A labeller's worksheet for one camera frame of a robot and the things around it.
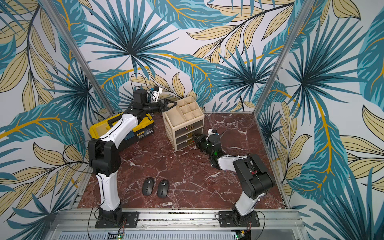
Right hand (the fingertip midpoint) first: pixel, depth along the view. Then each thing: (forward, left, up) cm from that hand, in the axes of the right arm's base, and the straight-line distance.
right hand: (191, 134), depth 89 cm
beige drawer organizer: (+4, +6, +8) cm, 11 cm away
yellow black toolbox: (+8, +30, -2) cm, 31 cm away
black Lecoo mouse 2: (-26, +16, -13) cm, 33 cm away
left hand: (+11, +10, +13) cm, 20 cm away
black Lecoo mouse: (-25, +25, -12) cm, 37 cm away
